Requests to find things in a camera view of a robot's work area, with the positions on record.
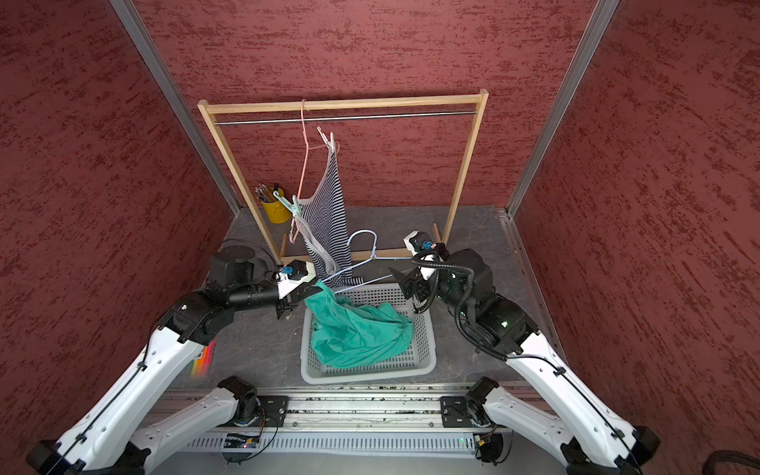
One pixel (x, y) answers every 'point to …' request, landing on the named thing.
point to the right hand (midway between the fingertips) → (405, 264)
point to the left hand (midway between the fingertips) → (316, 290)
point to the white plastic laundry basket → (419, 359)
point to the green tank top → (346, 335)
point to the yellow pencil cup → (277, 213)
